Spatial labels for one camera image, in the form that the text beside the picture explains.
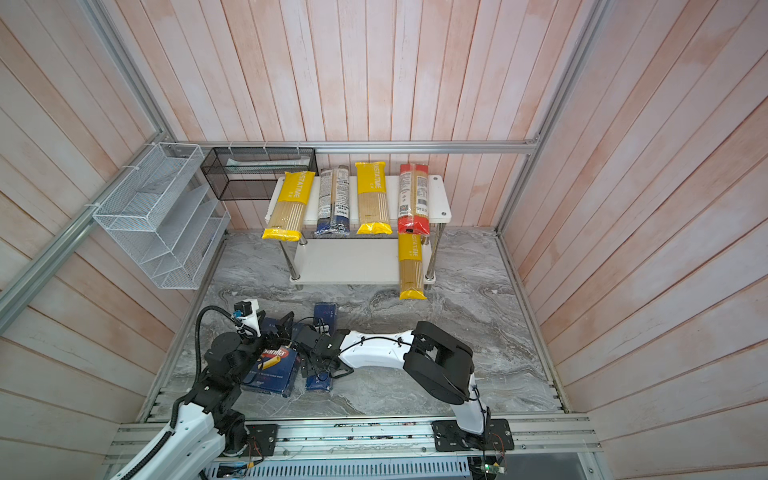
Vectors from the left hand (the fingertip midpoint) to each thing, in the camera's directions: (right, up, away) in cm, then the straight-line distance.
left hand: (280, 317), depth 80 cm
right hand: (+9, -15, +5) cm, 18 cm away
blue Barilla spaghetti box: (+10, -3, +13) cm, 17 cm away
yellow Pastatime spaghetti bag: (+38, +14, +18) cm, 44 cm away
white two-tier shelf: (+22, +16, +21) cm, 34 cm away
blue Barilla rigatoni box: (-1, -14, -2) cm, 14 cm away
